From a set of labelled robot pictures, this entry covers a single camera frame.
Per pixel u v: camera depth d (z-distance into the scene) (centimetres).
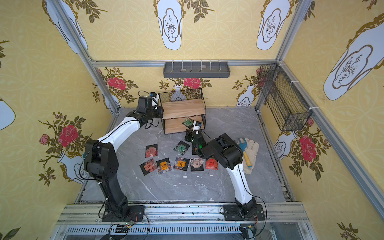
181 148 98
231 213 73
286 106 76
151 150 97
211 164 90
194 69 92
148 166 90
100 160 49
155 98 75
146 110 71
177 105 101
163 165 90
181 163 90
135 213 73
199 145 84
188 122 110
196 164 90
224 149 60
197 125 92
